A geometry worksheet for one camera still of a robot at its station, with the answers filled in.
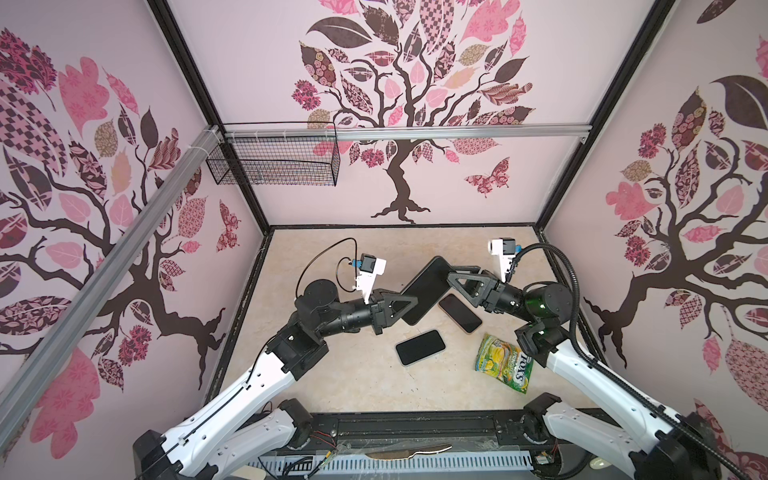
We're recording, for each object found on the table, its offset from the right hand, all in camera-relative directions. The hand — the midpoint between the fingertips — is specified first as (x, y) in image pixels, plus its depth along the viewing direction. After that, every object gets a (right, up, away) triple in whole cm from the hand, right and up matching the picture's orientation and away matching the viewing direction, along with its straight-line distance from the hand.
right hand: (451, 277), depth 57 cm
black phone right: (+12, -16, +36) cm, 41 cm away
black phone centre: (-3, -24, +31) cm, 39 cm away
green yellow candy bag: (+20, -26, +26) cm, 42 cm away
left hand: (-7, -6, +2) cm, 9 cm away
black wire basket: (-50, +37, +38) cm, 72 cm away
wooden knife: (-9, -44, +13) cm, 47 cm away
